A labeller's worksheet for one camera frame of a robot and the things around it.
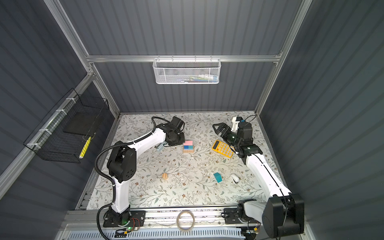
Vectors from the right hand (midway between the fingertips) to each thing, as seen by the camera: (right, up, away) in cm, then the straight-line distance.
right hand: (218, 130), depth 79 cm
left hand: (-20, -8, +15) cm, 27 cm away
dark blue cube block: (-19, -12, +19) cm, 29 cm away
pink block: (-17, -9, +14) cm, 24 cm away
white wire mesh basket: (-20, +49, +44) cm, 69 cm away
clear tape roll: (-21, -44, -7) cm, 50 cm away
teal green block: (+1, -28, +7) cm, 28 cm away
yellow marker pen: (-64, -10, -12) cm, 66 cm away
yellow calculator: (+6, -13, +19) cm, 24 cm away
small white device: (+10, -27, +4) cm, 30 cm away
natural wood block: (-18, -14, +19) cm, 30 cm away
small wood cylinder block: (-30, -27, +5) cm, 41 cm away
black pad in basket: (-70, +3, -4) cm, 70 cm away
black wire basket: (-77, -2, -7) cm, 77 cm away
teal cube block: (-16, -12, +19) cm, 27 cm away
